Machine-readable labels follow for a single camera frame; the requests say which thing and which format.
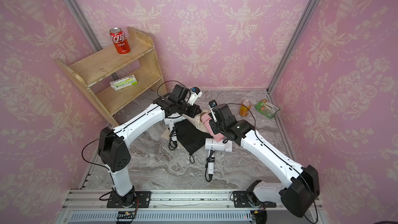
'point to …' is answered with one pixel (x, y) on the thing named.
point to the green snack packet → (268, 109)
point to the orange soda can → (244, 109)
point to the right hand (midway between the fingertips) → (217, 119)
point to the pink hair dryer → (205, 117)
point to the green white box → (124, 82)
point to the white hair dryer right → (211, 145)
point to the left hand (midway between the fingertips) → (201, 111)
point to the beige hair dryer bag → (196, 121)
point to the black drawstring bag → (190, 138)
